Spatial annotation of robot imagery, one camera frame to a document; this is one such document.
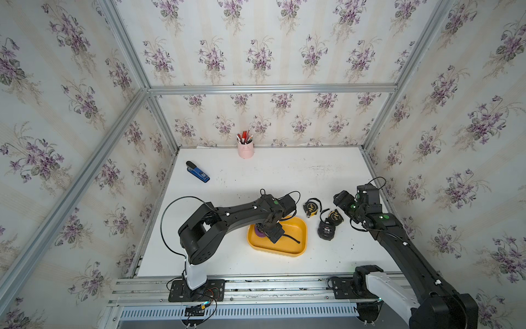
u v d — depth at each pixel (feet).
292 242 2.78
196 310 2.34
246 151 3.66
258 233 2.82
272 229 2.49
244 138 3.67
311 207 3.03
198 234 1.57
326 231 2.75
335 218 2.90
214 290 2.40
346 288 2.42
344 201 2.43
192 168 3.46
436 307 1.26
